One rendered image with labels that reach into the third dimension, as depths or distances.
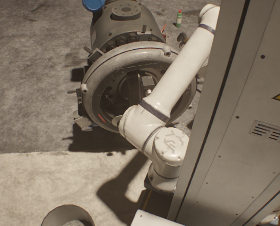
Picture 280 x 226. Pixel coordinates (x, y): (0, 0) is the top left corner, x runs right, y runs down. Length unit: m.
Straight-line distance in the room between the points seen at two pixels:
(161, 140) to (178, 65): 0.33
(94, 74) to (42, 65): 1.68
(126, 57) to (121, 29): 0.41
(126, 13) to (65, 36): 1.75
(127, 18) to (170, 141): 1.07
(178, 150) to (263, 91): 0.56
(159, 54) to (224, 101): 0.91
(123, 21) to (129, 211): 1.34
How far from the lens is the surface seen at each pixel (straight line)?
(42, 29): 3.81
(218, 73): 0.51
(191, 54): 1.12
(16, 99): 2.78
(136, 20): 1.86
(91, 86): 1.49
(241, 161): 0.71
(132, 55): 1.39
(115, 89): 1.69
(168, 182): 1.16
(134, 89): 1.51
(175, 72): 1.10
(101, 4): 2.00
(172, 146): 1.01
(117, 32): 1.76
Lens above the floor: 1.78
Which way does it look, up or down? 49 degrees down
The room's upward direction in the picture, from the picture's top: straight up
